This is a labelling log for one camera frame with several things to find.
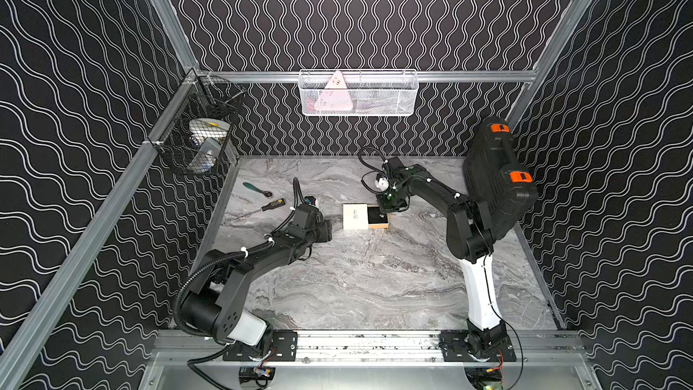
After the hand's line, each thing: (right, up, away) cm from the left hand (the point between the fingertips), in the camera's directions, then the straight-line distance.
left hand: (324, 222), depth 92 cm
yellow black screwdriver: (-24, +4, +12) cm, 27 cm away
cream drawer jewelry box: (+14, +1, +6) cm, 15 cm away
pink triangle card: (+4, +41, -2) cm, 41 cm away
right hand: (+21, +4, +8) cm, 23 cm away
